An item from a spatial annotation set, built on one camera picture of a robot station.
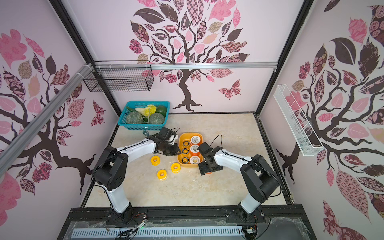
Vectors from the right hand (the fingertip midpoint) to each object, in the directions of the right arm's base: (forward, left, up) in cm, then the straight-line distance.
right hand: (209, 170), depth 88 cm
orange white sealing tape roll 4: (-5, +1, +8) cm, 9 cm away
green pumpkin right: (+35, +36, +10) cm, 51 cm away
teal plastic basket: (+37, +62, +8) cm, 72 cm away
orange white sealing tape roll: (+21, +8, +3) cm, 23 cm away
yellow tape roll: (+7, +34, +1) cm, 35 cm away
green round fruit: (+45, +34, +9) cm, 57 cm away
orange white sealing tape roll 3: (+7, +9, +1) cm, 12 cm away
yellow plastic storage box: (+10, +12, 0) cm, 16 cm away
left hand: (+10, +19, +3) cm, 21 cm away
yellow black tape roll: (+20, +15, -1) cm, 25 cm away
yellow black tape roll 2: (+14, +15, 0) cm, 21 cm away
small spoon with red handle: (+30, +45, +1) cm, 54 cm away
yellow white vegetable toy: (+46, +45, +7) cm, 65 cm away
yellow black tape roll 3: (+8, +15, 0) cm, 17 cm away
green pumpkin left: (+35, +51, +11) cm, 63 cm away
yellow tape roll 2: (+1, +21, -1) cm, 21 cm away
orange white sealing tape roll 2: (+12, +9, +4) cm, 16 cm away
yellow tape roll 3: (-4, +28, 0) cm, 29 cm away
